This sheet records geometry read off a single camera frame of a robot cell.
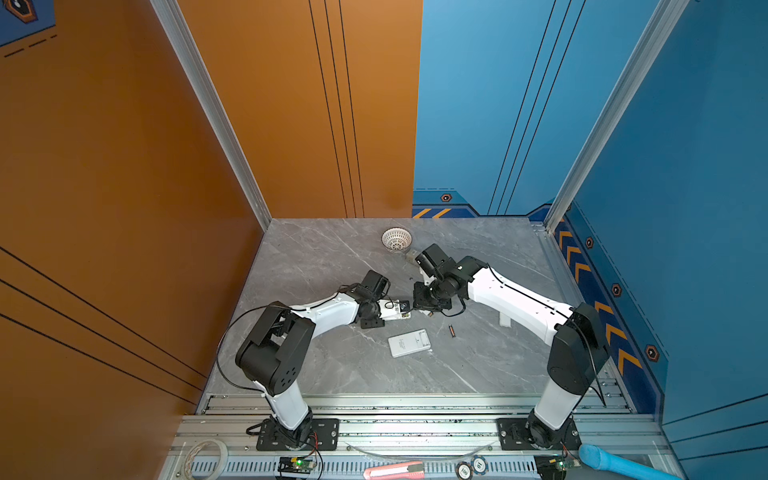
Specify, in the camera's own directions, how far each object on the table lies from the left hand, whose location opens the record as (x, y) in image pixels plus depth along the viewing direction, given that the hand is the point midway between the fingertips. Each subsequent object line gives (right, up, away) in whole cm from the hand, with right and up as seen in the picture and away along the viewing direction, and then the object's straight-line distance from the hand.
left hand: (375, 305), depth 96 cm
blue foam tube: (+60, -34, -26) cm, 74 cm away
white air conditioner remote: (+10, -9, -8) cm, 16 cm away
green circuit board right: (+43, -34, -25) cm, 60 cm away
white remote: (+6, +1, -13) cm, 14 cm away
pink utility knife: (+6, -34, -27) cm, 44 cm away
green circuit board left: (-18, -34, -25) cm, 46 cm away
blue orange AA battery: (+24, -7, -4) cm, 25 cm away
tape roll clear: (-41, -35, -26) cm, 60 cm away
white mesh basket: (+7, +22, +17) cm, 29 cm away
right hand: (+11, +2, -12) cm, 17 cm away
